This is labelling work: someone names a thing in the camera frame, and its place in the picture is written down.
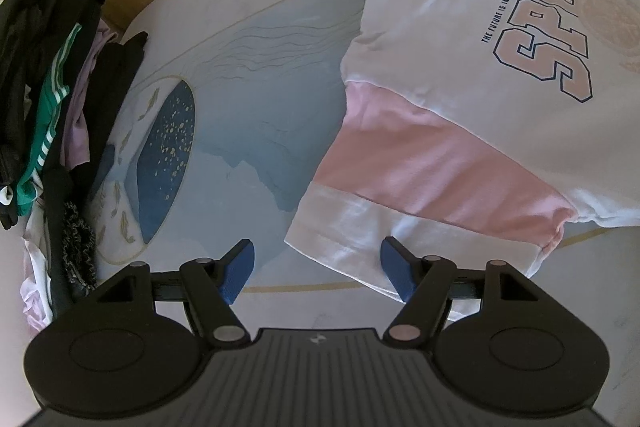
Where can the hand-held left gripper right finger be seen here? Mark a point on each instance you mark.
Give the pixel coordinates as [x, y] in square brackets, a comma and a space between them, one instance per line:
[397, 269]

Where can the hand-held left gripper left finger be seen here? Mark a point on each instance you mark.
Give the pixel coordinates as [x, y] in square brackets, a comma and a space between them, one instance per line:
[237, 269]

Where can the white and pink printed shirt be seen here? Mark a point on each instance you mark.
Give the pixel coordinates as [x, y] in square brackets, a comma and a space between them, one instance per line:
[450, 57]

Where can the black and white knitted garment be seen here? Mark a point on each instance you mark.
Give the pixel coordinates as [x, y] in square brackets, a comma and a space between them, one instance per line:
[77, 247]

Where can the pale white garment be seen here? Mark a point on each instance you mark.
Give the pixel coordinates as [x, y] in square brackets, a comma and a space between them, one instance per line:
[35, 287]

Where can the lilac garment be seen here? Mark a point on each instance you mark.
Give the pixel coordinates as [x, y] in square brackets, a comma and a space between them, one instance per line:
[80, 107]

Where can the green striped garment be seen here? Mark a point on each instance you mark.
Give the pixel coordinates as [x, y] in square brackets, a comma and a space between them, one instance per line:
[47, 112]

